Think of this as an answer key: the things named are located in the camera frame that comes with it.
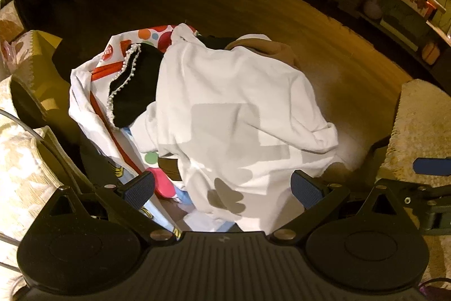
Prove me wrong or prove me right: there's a white cable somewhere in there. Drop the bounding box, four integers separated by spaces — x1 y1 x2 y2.
0 110 90 190

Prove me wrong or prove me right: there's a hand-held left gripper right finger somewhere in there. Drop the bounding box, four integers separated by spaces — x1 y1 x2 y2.
268 170 402 245

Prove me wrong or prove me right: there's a beige patterned sofa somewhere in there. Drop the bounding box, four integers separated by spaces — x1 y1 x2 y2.
0 1 96 273

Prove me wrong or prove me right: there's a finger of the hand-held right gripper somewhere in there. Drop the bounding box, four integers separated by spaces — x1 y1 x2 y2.
400 183 451 234
413 156 451 177

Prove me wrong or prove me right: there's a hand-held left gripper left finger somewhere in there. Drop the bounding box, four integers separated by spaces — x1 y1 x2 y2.
47 170 182 247

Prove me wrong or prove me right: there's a pink jar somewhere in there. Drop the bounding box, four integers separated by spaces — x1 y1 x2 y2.
421 42 441 64

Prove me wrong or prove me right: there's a polka dot white garment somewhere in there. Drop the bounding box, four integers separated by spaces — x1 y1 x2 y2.
68 24 198 240

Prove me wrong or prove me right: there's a white printed sweatshirt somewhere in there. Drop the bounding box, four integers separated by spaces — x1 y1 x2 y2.
132 23 339 233

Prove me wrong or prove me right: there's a white round vase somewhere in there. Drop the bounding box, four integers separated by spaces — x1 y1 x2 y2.
363 0 383 20

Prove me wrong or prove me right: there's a light blue cloth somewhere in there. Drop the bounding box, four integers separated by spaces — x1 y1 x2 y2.
172 186 198 207

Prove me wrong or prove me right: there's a pink cloth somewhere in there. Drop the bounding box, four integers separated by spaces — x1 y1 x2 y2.
146 167 177 199

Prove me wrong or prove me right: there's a black garment with pearl trim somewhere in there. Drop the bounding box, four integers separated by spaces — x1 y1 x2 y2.
107 43 166 129

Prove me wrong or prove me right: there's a tan brown garment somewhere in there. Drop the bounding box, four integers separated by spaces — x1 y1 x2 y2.
224 34 302 71

